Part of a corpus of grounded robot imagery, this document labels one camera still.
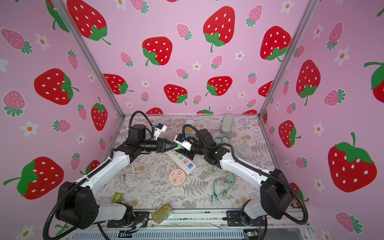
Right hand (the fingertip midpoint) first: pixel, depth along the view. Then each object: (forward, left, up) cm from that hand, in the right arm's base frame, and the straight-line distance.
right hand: (177, 145), depth 76 cm
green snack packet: (-24, +31, -21) cm, 44 cm away
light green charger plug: (-2, -1, +1) cm, 2 cm away
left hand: (-2, 0, +1) cm, 3 cm away
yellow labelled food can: (+32, 0, -16) cm, 36 cm away
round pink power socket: (-9, +1, -21) cm, 22 cm away
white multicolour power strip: (0, -4, -20) cm, 20 cm away
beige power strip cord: (-7, +21, -21) cm, 31 cm away
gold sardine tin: (-28, +4, -20) cm, 35 cm away
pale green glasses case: (+38, -28, -21) cm, 52 cm away
